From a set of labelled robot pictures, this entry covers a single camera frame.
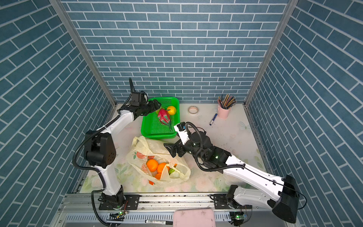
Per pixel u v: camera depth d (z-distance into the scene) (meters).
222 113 1.07
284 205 0.38
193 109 1.16
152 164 0.82
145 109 0.80
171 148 0.58
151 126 1.05
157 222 0.68
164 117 1.02
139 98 0.74
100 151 0.50
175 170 0.77
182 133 0.58
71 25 0.77
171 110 1.08
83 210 0.72
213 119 1.10
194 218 0.68
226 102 1.06
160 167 0.82
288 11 0.72
